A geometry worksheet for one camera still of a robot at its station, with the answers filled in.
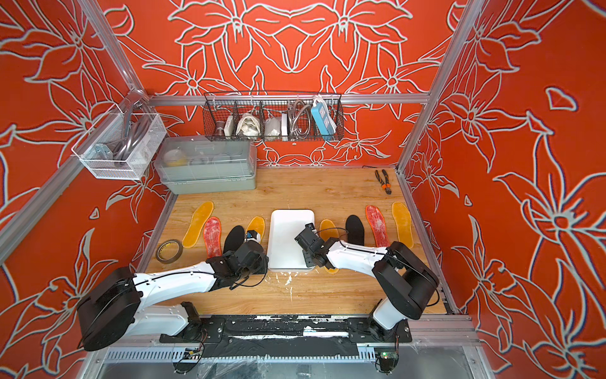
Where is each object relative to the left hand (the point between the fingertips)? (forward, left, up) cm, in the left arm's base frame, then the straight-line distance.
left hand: (270, 258), depth 85 cm
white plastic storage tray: (+4, -5, -3) cm, 7 cm away
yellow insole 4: (+20, -54, -2) cm, 58 cm away
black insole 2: (+17, -33, -4) cm, 38 cm away
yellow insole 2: (+8, -21, +10) cm, 25 cm away
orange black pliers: (+41, -50, -1) cm, 65 cm away
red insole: (+9, +26, -3) cm, 27 cm away
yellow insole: (+16, +8, -3) cm, 18 cm away
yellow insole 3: (+19, +34, -2) cm, 39 cm away
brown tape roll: (-1, +37, -2) cm, 38 cm away
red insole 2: (+19, -43, -3) cm, 47 cm away
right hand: (+4, -15, -3) cm, 15 cm away
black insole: (+9, +16, -3) cm, 19 cm away
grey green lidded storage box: (+35, +38, +13) cm, 53 cm away
